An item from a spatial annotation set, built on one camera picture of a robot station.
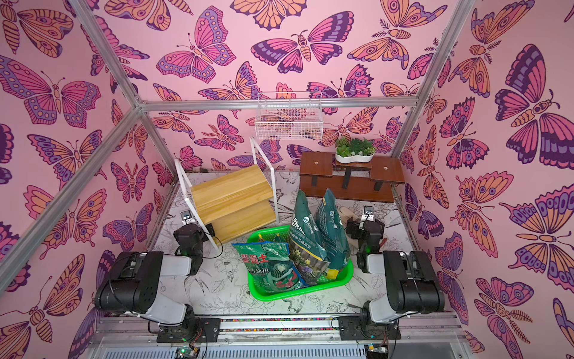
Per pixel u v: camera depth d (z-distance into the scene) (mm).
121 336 739
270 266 705
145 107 937
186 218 796
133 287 453
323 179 1078
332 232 665
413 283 454
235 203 837
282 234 845
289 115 950
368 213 784
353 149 885
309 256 723
